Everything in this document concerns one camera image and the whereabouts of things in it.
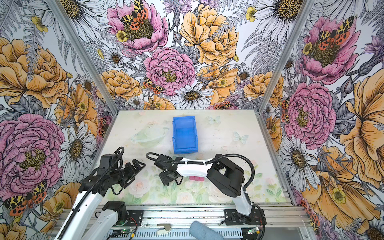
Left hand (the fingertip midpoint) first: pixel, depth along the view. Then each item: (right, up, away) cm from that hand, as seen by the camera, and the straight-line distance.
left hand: (140, 175), depth 77 cm
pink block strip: (+30, -4, +8) cm, 31 cm away
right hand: (+13, -6, +8) cm, 16 cm away
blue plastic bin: (+20, +19, +30) cm, 40 cm away
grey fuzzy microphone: (+31, -22, -9) cm, 39 cm away
